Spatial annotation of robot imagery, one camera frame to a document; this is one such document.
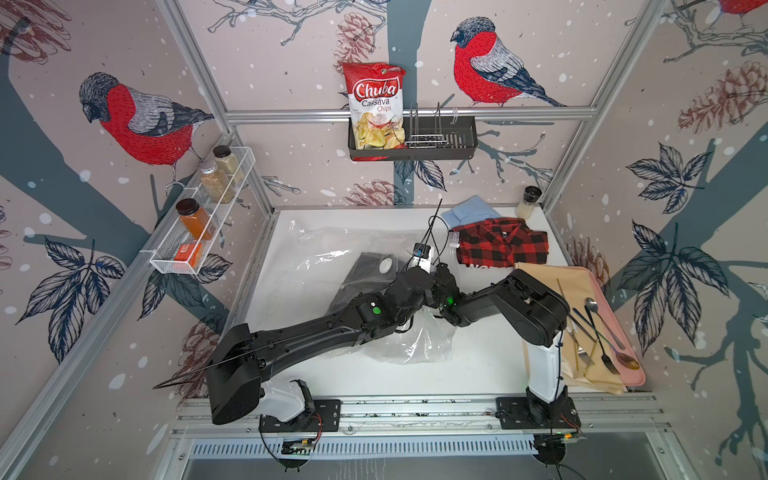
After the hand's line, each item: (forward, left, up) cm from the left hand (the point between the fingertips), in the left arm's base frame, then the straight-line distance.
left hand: (445, 271), depth 73 cm
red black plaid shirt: (+26, -26, -22) cm, 43 cm away
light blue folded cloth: (+44, -20, -23) cm, 54 cm away
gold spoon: (-14, -51, -23) cm, 58 cm away
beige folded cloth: (-14, -42, -23) cm, 50 cm away
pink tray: (-4, -54, -23) cm, 59 cm away
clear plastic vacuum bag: (+16, +32, -22) cm, 42 cm away
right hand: (+5, +15, -18) cm, 24 cm away
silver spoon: (+2, -50, -24) cm, 55 cm away
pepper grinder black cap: (+43, -40, -13) cm, 60 cm away
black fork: (-13, -47, -25) cm, 55 cm away
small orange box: (-1, +59, +9) cm, 60 cm away
